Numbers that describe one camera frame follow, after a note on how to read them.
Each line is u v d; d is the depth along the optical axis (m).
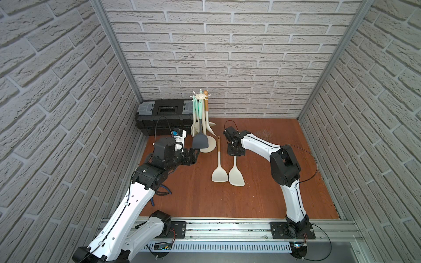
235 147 0.72
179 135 0.60
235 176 0.90
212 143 1.06
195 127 0.90
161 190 0.87
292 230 0.64
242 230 0.76
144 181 0.46
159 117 0.98
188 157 0.60
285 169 0.55
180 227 0.74
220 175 0.90
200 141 0.89
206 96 0.74
